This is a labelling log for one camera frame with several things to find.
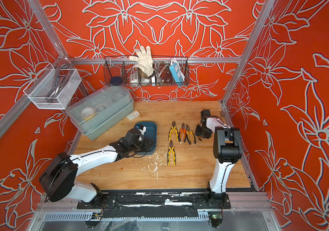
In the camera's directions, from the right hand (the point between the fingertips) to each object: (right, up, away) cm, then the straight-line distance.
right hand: (198, 133), depth 99 cm
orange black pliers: (-10, +4, +4) cm, 12 cm away
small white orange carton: (-48, +13, +11) cm, 51 cm away
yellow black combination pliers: (-17, +5, +4) cm, 18 cm away
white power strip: (-44, +37, -6) cm, 57 cm away
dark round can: (-57, +36, -4) cm, 68 cm away
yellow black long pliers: (-19, -9, -7) cm, 22 cm away
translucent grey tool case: (-68, +15, -10) cm, 70 cm away
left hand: (-31, -3, -14) cm, 34 cm away
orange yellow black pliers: (-8, +1, 0) cm, 8 cm away
